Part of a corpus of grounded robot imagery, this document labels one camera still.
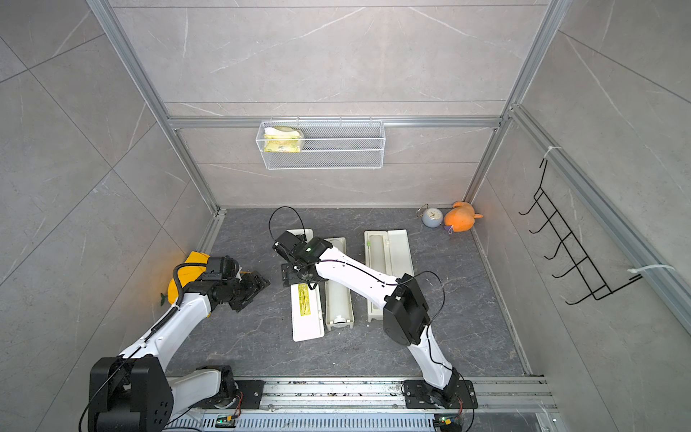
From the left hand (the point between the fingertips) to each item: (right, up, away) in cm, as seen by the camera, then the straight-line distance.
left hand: (263, 284), depth 86 cm
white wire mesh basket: (+20, +51, +14) cm, 57 cm away
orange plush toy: (+74, +23, +21) cm, 81 cm away
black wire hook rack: (+85, +5, -26) cm, 89 cm away
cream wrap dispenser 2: (+43, +10, +9) cm, 45 cm away
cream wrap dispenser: (+16, -5, -9) cm, 19 cm away
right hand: (+13, +3, -3) cm, 14 cm away
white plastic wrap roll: (+25, -6, -1) cm, 25 cm away
